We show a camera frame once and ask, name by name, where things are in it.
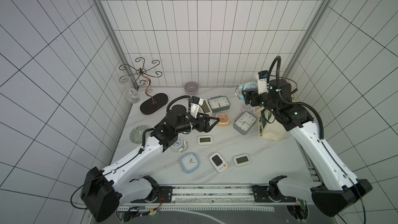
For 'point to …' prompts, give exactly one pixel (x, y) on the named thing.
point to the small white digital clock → (204, 140)
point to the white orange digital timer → (218, 162)
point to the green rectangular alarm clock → (219, 103)
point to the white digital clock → (203, 103)
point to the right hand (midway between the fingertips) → (253, 87)
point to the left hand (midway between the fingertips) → (211, 121)
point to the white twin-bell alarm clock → (180, 145)
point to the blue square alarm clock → (189, 162)
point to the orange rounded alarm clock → (224, 119)
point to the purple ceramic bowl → (191, 87)
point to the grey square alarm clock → (244, 121)
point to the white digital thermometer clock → (241, 159)
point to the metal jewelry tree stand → (150, 106)
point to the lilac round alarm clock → (246, 108)
